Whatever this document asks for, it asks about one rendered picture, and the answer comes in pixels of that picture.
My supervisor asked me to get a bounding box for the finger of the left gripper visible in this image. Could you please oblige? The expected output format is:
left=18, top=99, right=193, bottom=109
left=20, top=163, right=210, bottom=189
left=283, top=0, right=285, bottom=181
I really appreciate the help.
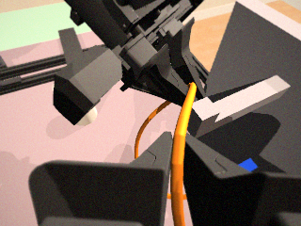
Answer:
left=167, top=17, right=206, bottom=100
left=119, top=43, right=189, bottom=106

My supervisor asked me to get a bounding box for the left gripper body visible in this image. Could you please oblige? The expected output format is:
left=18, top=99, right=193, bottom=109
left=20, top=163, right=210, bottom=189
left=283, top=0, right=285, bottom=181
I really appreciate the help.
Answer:
left=53, top=0, right=204, bottom=125

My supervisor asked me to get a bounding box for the orange patch cord with blue plug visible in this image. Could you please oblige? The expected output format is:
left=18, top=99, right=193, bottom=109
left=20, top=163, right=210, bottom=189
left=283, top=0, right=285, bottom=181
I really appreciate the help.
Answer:
left=135, top=83, right=197, bottom=226

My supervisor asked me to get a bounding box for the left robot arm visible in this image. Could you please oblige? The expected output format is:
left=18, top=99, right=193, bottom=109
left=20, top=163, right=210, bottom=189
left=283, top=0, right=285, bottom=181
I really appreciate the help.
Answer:
left=102, top=0, right=155, bottom=32

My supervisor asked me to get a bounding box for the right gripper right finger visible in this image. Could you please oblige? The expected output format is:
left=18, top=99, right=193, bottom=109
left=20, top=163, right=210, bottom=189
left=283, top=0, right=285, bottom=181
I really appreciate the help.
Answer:
left=182, top=133, right=301, bottom=226

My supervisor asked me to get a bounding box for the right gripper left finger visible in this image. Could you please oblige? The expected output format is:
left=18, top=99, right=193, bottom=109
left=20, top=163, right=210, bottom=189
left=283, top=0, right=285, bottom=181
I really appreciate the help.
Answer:
left=28, top=131, right=173, bottom=226

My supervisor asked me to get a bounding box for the cream cylinder with white top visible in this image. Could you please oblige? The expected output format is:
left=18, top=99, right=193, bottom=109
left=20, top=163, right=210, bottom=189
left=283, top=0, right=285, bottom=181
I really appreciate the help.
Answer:
left=76, top=106, right=98, bottom=126

